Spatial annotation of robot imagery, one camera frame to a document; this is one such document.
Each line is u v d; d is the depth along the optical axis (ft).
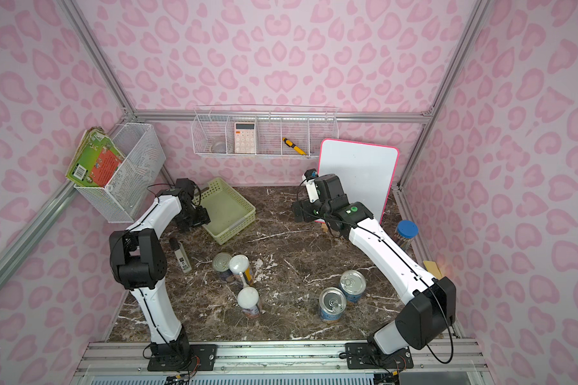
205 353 2.43
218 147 3.17
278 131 3.26
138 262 1.77
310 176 2.22
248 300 2.42
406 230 2.56
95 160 2.38
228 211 3.81
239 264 2.65
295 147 3.20
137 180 2.95
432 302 1.31
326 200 1.89
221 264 2.75
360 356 2.36
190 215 2.69
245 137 3.12
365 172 2.81
